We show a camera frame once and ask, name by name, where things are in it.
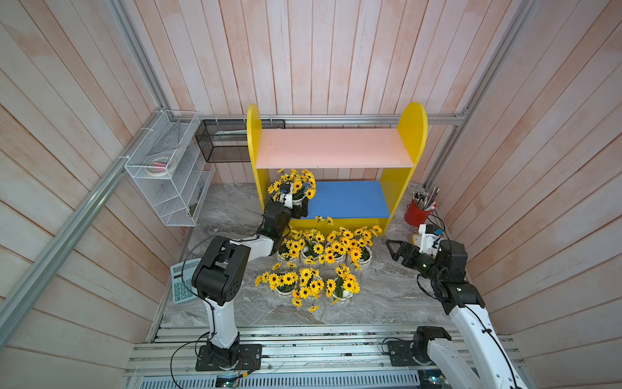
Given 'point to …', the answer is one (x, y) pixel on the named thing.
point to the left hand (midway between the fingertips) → (298, 194)
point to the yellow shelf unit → (358, 173)
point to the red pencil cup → (416, 212)
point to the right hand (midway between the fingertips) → (395, 242)
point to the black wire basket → (226, 140)
